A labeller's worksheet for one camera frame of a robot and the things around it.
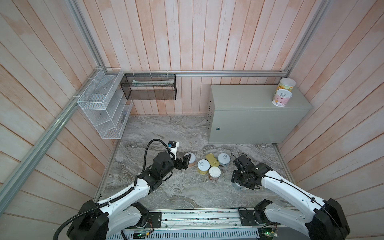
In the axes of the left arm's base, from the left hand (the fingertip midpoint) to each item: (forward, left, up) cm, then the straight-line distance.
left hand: (184, 155), depth 80 cm
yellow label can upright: (-2, -11, -9) cm, 15 cm away
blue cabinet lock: (+18, -21, +2) cm, 28 cm away
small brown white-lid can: (-6, -17, -9) cm, 21 cm away
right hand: (-9, -30, -11) cm, 34 cm away
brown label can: (+3, -5, -10) cm, 12 cm away
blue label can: (+3, -24, -10) cm, 27 cm away
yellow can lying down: (+2, -17, -10) cm, 20 cm away
